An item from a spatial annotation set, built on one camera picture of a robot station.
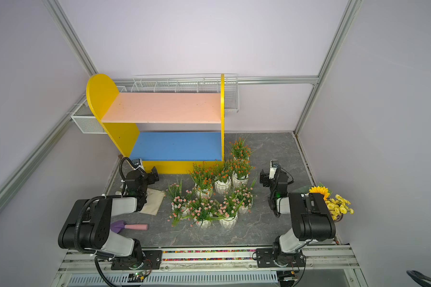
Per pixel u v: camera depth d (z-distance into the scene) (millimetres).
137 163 802
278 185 708
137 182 719
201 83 944
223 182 880
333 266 725
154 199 904
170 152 954
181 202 752
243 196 769
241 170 866
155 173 868
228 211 705
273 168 814
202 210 712
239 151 928
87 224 450
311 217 469
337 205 631
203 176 813
